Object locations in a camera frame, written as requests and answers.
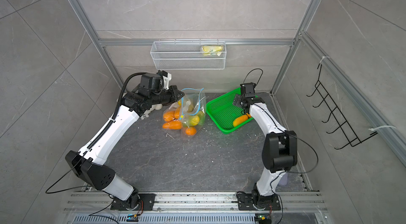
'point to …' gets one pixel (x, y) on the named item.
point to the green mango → (194, 120)
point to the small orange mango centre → (168, 115)
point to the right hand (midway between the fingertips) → (244, 100)
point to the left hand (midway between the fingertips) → (185, 91)
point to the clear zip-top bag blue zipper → (177, 107)
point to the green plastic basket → (222, 112)
